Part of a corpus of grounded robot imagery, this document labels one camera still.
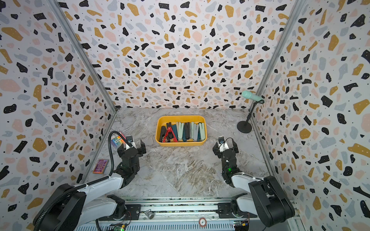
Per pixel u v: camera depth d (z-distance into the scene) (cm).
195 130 103
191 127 106
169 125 109
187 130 103
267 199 44
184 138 100
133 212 73
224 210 75
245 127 110
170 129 103
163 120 107
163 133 103
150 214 72
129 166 65
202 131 103
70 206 41
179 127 104
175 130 106
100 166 88
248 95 82
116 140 100
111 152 59
